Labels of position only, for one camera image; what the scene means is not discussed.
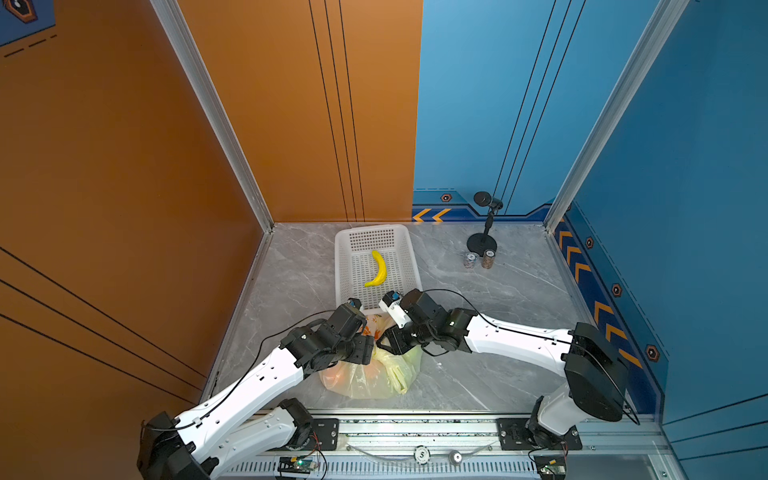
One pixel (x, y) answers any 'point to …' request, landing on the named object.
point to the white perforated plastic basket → (355, 264)
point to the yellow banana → (382, 270)
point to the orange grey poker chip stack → (488, 259)
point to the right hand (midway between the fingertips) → (379, 343)
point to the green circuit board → (301, 464)
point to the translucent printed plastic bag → (388, 375)
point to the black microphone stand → (481, 242)
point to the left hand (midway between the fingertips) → (362, 342)
